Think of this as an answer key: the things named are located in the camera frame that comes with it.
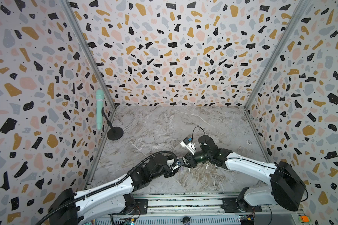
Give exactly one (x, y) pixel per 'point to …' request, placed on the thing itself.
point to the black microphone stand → (115, 133)
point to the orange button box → (303, 219)
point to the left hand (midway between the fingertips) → (179, 158)
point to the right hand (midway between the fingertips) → (179, 161)
